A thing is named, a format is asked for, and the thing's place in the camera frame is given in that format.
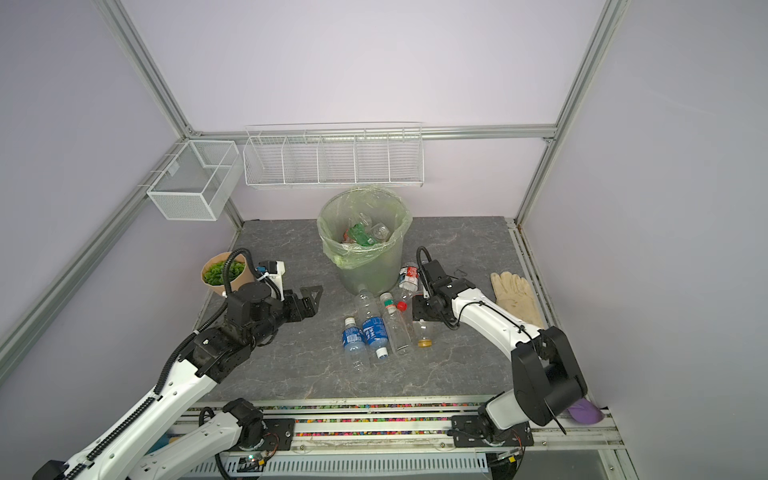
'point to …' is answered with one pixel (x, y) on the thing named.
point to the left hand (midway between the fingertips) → (308, 294)
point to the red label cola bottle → (408, 283)
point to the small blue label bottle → (355, 346)
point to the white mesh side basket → (192, 186)
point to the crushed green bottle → (358, 233)
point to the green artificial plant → (214, 275)
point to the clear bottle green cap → (397, 335)
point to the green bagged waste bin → (386, 220)
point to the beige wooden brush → (515, 296)
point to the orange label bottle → (424, 341)
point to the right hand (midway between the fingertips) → (422, 313)
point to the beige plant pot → (246, 276)
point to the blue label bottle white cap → (373, 323)
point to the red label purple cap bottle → (345, 238)
